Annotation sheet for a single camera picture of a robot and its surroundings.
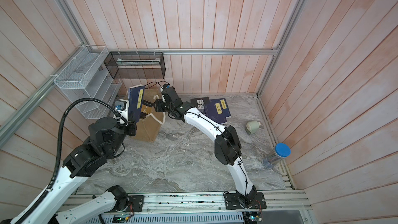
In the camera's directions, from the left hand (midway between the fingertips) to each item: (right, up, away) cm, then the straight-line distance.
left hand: (131, 115), depth 65 cm
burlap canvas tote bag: (+3, -3, +16) cm, 16 cm away
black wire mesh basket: (-14, +33, +40) cm, 54 cm away
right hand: (+4, +5, +20) cm, 21 cm away
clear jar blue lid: (+67, -17, +5) cm, 69 cm away
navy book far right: (+46, +3, +43) cm, 63 cm away
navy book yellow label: (+42, 0, +42) cm, 59 cm away
